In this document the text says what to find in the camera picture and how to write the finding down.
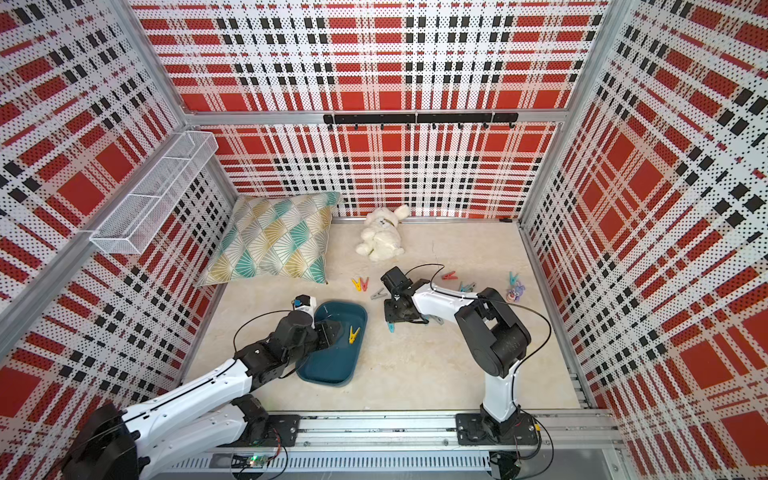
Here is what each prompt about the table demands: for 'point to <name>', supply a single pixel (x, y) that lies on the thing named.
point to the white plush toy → (381, 238)
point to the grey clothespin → (378, 294)
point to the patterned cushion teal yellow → (275, 234)
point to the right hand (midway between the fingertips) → (397, 313)
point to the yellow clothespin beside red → (357, 284)
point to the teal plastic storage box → (338, 364)
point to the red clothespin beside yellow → (364, 284)
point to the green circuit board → (256, 461)
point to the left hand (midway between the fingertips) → (340, 326)
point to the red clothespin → (449, 276)
